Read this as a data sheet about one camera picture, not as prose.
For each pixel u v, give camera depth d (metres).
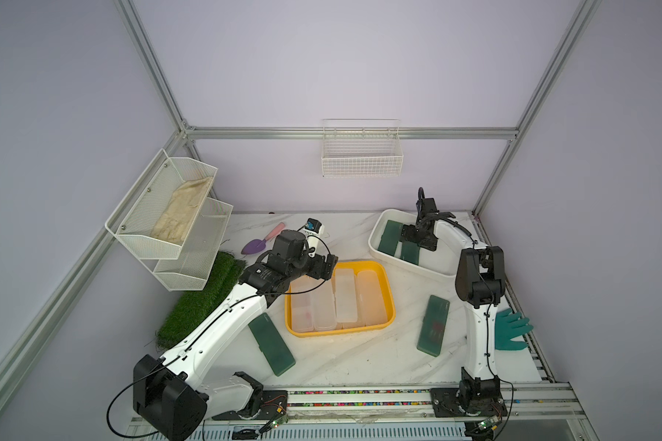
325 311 0.87
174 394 0.37
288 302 0.88
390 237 1.10
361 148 0.96
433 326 0.86
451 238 0.70
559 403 0.75
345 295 0.91
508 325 0.87
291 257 0.58
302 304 0.89
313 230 0.66
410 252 1.03
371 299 0.92
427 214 0.84
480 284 0.61
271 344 0.84
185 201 0.82
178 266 0.88
